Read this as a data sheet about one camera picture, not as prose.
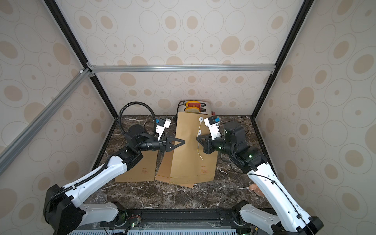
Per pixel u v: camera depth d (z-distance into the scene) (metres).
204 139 0.59
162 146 0.56
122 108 0.48
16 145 0.53
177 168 0.64
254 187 0.78
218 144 0.55
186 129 0.62
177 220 0.74
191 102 0.99
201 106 0.99
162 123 0.57
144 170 0.90
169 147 0.60
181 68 0.87
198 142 0.65
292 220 0.37
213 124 0.56
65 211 0.38
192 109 0.96
